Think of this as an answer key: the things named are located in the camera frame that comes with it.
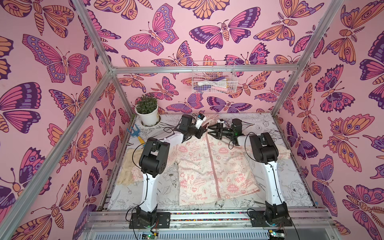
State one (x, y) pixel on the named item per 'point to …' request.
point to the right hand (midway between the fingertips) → (209, 129)
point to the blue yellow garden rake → (136, 132)
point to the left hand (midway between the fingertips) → (208, 129)
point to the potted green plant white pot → (147, 108)
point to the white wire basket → (214, 77)
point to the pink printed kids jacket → (209, 168)
